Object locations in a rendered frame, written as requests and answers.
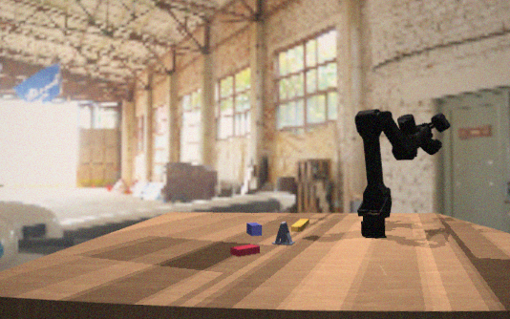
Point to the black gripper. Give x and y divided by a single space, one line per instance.
439 122

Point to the blue rectangular block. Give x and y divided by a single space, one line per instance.
254 229

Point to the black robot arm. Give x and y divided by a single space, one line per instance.
405 141

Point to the yellow bar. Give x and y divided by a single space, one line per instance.
300 225

